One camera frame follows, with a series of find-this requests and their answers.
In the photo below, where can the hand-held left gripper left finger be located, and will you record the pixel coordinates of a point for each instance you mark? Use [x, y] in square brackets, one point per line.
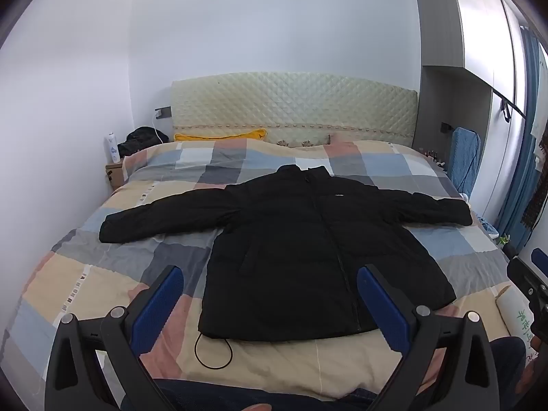
[156, 308]

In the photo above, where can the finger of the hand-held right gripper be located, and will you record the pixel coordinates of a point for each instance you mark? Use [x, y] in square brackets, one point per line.
[540, 257]
[520, 274]

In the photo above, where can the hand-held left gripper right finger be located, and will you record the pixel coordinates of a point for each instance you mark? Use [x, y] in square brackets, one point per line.
[385, 308]

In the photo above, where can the black puffer jacket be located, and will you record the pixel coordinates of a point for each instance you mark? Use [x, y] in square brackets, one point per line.
[299, 244]

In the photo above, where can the person's right forearm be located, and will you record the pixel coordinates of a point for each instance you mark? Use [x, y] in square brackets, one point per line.
[507, 364]

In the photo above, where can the white pillow with green print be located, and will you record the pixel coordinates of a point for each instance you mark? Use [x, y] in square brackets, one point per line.
[516, 312]

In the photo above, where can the small green plant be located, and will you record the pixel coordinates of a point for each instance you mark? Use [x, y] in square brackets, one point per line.
[505, 240]

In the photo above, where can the dark patterned hanging garment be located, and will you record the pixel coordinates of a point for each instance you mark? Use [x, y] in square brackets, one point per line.
[535, 205]

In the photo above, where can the bed with checkered duvet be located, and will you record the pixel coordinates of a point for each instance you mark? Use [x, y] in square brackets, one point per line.
[107, 274]

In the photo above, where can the blue curtain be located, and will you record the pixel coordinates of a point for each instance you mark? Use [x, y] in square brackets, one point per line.
[520, 171]

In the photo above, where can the person's leg in jeans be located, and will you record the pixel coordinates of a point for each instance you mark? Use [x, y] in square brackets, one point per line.
[214, 398]

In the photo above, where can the blue covered chair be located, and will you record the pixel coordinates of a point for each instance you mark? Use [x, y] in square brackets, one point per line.
[464, 158]

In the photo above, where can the cardboard box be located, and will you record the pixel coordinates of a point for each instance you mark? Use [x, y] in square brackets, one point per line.
[114, 176]

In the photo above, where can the white bottle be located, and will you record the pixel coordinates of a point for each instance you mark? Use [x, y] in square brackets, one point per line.
[112, 150]

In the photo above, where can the black bag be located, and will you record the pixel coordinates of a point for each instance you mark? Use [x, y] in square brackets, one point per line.
[141, 141]

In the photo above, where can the yellow cloth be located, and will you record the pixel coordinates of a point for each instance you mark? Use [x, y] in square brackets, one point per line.
[214, 137]

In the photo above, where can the cream quilted headboard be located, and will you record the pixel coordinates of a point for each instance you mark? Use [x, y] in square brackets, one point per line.
[299, 102]

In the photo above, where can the grey white wardrobe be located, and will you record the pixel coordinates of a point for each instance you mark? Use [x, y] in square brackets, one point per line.
[475, 30]

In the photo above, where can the black wall socket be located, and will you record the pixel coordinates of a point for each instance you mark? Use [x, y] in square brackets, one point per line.
[447, 127]

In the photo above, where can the grey wall socket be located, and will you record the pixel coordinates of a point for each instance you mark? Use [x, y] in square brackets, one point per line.
[165, 112]

